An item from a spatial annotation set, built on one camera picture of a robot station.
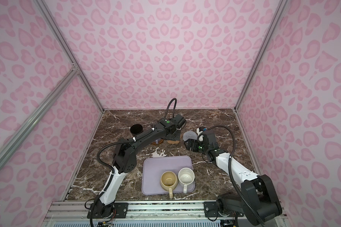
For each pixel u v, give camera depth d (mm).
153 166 889
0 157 517
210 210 733
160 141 1008
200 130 797
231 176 458
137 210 750
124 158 552
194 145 761
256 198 408
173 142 1001
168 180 819
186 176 836
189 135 1034
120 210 724
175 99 797
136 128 944
